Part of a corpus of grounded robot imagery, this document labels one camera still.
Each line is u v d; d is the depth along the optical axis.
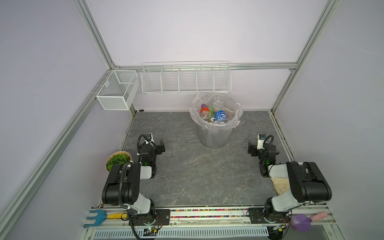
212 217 0.75
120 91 1.02
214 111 0.85
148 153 0.71
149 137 0.80
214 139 0.91
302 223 0.71
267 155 0.72
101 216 0.74
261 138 0.82
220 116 0.82
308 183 0.46
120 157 0.83
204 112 0.89
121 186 0.42
